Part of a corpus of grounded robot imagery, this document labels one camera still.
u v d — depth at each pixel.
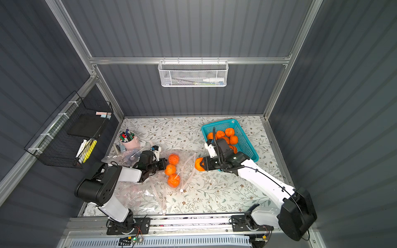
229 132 1.04
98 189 0.46
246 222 0.65
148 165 0.77
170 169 0.86
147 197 0.82
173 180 0.82
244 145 0.96
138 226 0.72
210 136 1.01
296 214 0.39
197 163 0.78
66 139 0.72
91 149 0.70
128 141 0.93
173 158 0.92
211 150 0.72
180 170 0.92
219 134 1.03
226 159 0.60
